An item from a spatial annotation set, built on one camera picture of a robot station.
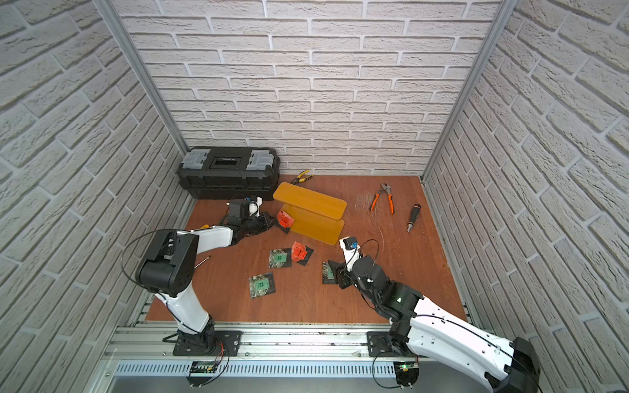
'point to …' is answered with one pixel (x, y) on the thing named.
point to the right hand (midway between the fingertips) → (340, 258)
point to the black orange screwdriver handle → (415, 211)
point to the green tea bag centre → (280, 258)
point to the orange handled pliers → (384, 187)
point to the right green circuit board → (406, 368)
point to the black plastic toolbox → (227, 173)
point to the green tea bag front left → (261, 285)
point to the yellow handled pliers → (298, 179)
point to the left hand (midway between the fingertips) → (280, 215)
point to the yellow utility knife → (205, 227)
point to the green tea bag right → (329, 268)
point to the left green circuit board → (203, 367)
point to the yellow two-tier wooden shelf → (316, 215)
